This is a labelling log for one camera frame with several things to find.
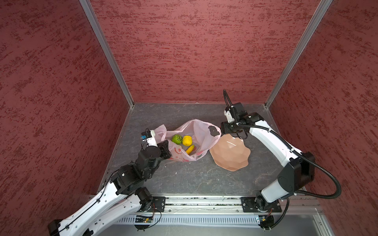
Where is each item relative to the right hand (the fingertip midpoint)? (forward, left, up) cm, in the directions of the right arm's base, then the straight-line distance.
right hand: (225, 132), depth 83 cm
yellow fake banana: (-3, +21, -14) cm, 26 cm away
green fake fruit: (+2, +29, -10) cm, 31 cm away
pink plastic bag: (-4, +13, -1) cm, 14 cm away
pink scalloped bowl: (-6, -5, -16) cm, 18 cm away
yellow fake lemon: (+1, +23, -11) cm, 25 cm away
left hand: (-12, +31, +8) cm, 34 cm away
